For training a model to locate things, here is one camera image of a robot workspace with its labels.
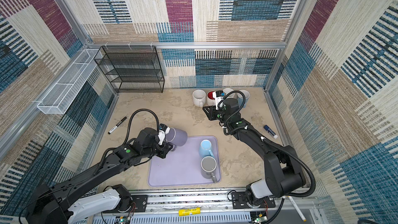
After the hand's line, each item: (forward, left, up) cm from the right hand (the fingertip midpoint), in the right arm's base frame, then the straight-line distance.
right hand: (204, 109), depth 84 cm
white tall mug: (+23, -17, -9) cm, 30 cm away
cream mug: (+21, +3, -14) cm, 25 cm away
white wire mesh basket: (-2, +66, +15) cm, 68 cm away
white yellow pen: (-43, -40, -19) cm, 62 cm away
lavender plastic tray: (-23, +13, -19) cm, 33 cm away
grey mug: (-26, -1, -11) cm, 28 cm away
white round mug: (+18, -5, -14) cm, 23 cm away
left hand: (-16, +17, -7) cm, 24 cm away
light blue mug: (-18, +1, -9) cm, 20 cm away
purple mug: (-15, +14, -2) cm, 21 cm away
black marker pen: (+10, +53, -19) cm, 57 cm away
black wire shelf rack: (+39, +49, -2) cm, 62 cm away
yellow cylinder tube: (-43, +5, -17) cm, 46 cm away
